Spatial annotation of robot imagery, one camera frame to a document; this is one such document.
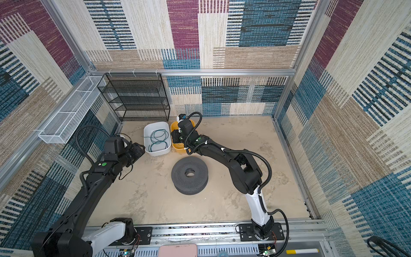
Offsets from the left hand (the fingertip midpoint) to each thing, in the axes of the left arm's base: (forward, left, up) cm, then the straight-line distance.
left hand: (142, 145), depth 80 cm
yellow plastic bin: (+27, -10, -16) cm, 33 cm away
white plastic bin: (+12, -1, -20) cm, 24 cm away
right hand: (+10, -14, -3) cm, 17 cm away
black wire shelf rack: (+42, +15, -3) cm, 45 cm away
